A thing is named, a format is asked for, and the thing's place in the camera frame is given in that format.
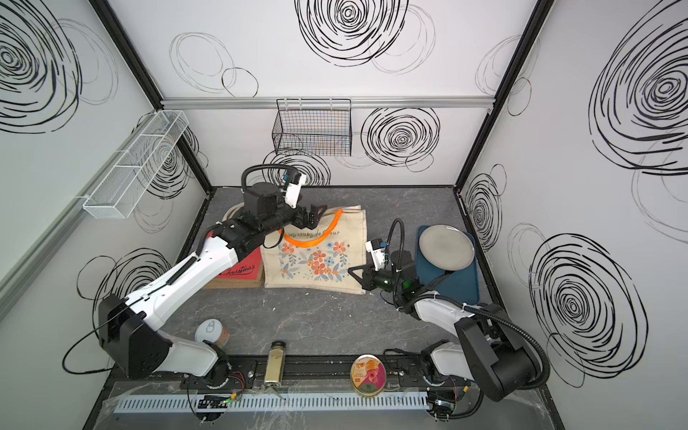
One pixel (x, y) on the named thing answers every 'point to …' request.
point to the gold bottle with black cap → (275, 363)
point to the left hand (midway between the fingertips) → (314, 200)
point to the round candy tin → (368, 374)
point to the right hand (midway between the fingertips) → (351, 272)
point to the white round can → (211, 329)
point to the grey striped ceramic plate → (446, 247)
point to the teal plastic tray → (462, 286)
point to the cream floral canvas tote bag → (319, 258)
